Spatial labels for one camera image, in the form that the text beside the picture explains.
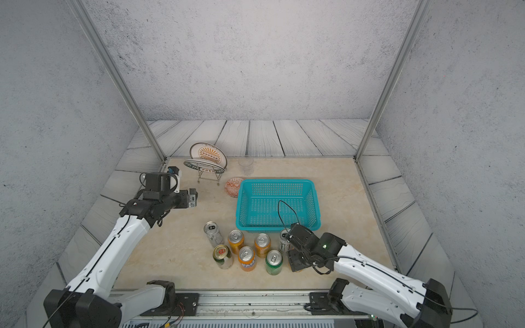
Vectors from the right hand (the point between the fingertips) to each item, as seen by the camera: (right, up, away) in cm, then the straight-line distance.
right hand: (298, 259), depth 75 cm
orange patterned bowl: (-29, +25, +30) cm, 49 cm away
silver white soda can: (-32, +9, +4) cm, 34 cm away
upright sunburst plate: (-44, +42, +29) cm, 67 cm away
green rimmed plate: (-42, +35, +24) cm, 59 cm away
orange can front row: (-13, +5, +2) cm, 14 cm away
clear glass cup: (-22, +36, +35) cm, 54 cm away
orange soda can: (-23, +6, +4) cm, 24 cm away
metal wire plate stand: (-38, +30, +33) cm, 58 cm away
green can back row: (-9, 0, -3) cm, 10 cm away
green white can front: (-27, +1, -1) cm, 27 cm away
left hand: (-42, +24, +5) cm, 48 cm away
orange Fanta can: (-19, +1, -1) cm, 19 cm away
